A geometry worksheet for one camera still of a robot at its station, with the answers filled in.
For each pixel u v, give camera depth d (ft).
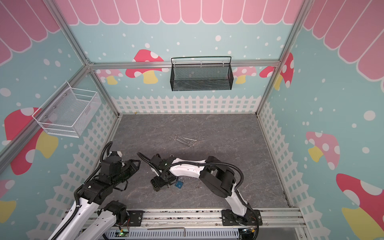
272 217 2.50
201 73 3.10
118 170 1.92
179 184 2.79
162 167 2.16
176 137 3.47
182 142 3.36
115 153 2.15
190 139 3.46
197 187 2.78
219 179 1.61
